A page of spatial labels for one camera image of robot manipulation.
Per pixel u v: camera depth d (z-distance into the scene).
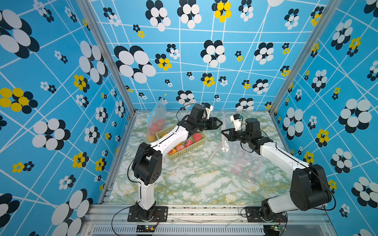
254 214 0.73
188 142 0.94
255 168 0.89
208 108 0.78
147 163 0.49
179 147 0.93
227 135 0.81
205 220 0.74
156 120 1.05
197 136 0.98
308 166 0.46
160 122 1.00
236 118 0.76
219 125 0.80
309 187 0.43
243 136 0.72
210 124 0.75
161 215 0.74
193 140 1.01
